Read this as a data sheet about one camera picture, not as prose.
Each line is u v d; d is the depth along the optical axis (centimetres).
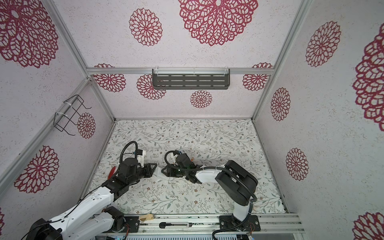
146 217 75
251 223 73
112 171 91
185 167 70
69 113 78
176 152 83
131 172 63
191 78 91
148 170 71
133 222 75
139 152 73
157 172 82
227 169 50
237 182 49
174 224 73
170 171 76
